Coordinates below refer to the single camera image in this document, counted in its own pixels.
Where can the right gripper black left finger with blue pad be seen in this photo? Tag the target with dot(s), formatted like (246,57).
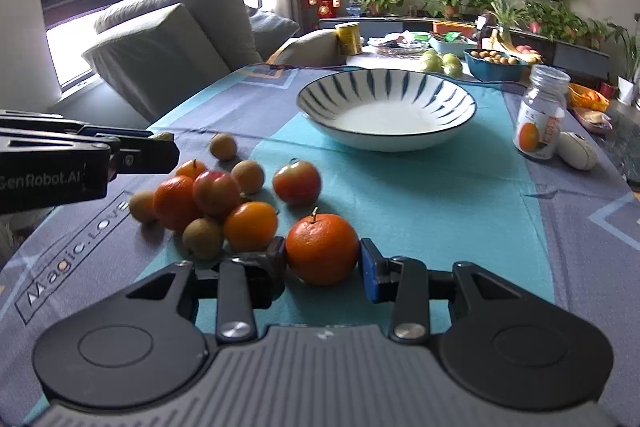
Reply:
(151,340)

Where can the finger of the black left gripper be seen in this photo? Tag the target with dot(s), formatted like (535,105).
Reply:
(135,151)

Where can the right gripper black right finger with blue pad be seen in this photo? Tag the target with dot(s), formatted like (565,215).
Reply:
(493,338)

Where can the small orange kumquat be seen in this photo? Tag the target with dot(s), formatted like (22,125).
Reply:
(191,169)

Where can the brown kiwi-like fruit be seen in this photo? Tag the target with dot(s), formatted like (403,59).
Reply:
(203,239)

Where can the large orange mandarin with stem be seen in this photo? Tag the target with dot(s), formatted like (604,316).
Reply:
(322,249)

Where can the brown longan fruit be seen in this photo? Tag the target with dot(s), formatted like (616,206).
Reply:
(223,146)

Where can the red plum fruit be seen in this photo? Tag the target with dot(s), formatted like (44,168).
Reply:
(216,194)

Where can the grey sofa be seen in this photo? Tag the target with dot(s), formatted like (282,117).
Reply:
(157,53)

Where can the blue grey patterned tablecloth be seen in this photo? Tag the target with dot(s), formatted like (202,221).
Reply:
(568,236)

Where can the red apple-like fruit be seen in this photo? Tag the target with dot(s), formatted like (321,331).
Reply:
(298,183)

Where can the white oval gadget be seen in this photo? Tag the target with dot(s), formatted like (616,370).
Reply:
(574,150)

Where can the white bowl with blue stripes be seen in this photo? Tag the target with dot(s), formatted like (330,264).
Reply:
(387,110)

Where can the clear candy jar orange label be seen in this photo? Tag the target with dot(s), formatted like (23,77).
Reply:
(541,113)

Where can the yellow can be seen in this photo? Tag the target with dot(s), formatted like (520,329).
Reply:
(348,35)

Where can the pink dish with snacks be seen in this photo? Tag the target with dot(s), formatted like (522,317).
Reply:
(592,120)

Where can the orange basket of mandarins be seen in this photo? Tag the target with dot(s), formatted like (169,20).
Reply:
(580,96)

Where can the blue bowl of longans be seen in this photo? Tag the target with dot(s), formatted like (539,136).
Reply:
(492,65)

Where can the banana bunch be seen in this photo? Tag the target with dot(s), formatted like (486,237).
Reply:
(523,52)

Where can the green apples on tray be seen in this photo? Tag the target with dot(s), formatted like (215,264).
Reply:
(447,64)

